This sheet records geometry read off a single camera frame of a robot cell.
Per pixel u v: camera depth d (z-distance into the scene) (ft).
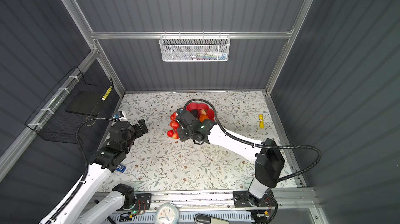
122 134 1.80
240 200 2.38
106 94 2.67
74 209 1.35
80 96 2.62
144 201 2.37
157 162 2.84
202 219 2.13
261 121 3.33
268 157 1.40
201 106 3.51
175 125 2.53
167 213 2.25
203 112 3.34
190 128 1.90
